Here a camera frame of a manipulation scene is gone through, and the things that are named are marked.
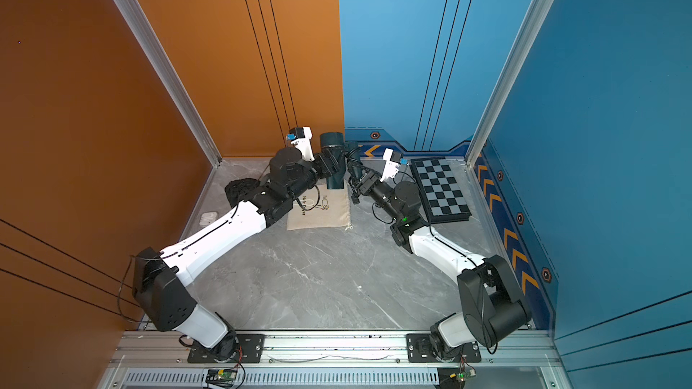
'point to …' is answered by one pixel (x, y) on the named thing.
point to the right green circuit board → (451, 377)
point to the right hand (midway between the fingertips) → (352, 165)
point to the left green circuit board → (222, 377)
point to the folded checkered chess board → (443, 186)
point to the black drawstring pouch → (237, 189)
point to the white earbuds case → (208, 218)
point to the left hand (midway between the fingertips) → (339, 146)
